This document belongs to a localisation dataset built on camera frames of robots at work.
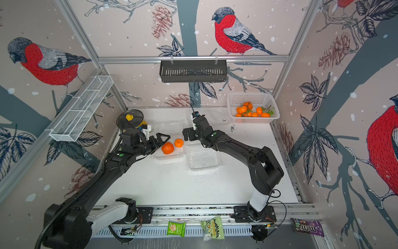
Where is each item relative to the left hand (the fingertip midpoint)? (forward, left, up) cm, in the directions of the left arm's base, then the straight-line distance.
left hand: (168, 137), depth 79 cm
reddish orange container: (+38, -52, -14) cm, 66 cm away
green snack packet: (-37, -6, -19) cm, 42 cm away
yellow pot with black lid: (+24, +33, -14) cm, 43 cm away
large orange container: (+2, +4, -15) cm, 15 cm away
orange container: (+31, -45, -12) cm, 56 cm away
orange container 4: (+29, -63, -15) cm, 71 cm away
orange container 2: (+30, -44, -15) cm, 55 cm away
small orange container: (+7, -3, -17) cm, 18 cm away
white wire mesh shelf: (-2, +45, +10) cm, 46 cm away
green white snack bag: (-37, -23, -19) cm, 48 cm away
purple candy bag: (-37, -66, -18) cm, 78 cm away
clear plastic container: (-1, -15, -22) cm, 27 cm away
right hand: (+8, -11, -4) cm, 14 cm away
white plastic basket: (+37, -56, -16) cm, 68 cm away
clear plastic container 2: (+19, 0, -21) cm, 28 cm away
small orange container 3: (+30, -56, -16) cm, 66 cm away
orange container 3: (+33, -59, -15) cm, 70 cm away
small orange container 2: (+29, -51, -15) cm, 60 cm away
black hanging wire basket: (+41, +2, +13) cm, 43 cm away
